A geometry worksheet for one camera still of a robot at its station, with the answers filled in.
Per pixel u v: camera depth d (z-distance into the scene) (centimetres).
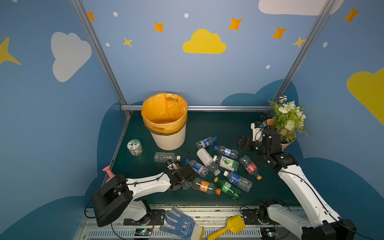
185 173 66
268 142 57
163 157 92
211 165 90
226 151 94
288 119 78
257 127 68
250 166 88
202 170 88
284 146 85
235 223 73
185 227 72
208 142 99
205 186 80
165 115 103
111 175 80
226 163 91
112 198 42
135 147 91
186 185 80
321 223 39
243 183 80
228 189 79
